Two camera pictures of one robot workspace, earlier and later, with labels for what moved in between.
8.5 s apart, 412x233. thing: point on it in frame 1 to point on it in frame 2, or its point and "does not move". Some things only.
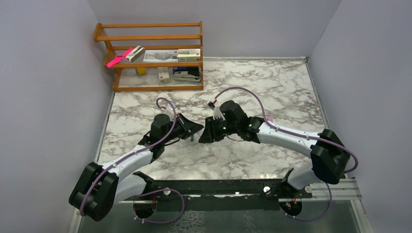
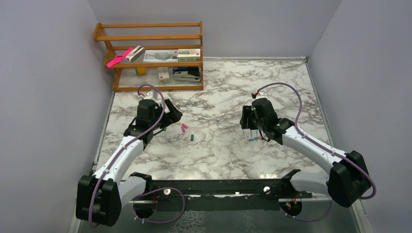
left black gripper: (193, 127) to (173, 116)
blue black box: (192, 71) does not move
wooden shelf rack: (155, 56) does not move
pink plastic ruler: (118, 57) does not move
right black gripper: (210, 134) to (246, 120)
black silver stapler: (184, 75) does not move
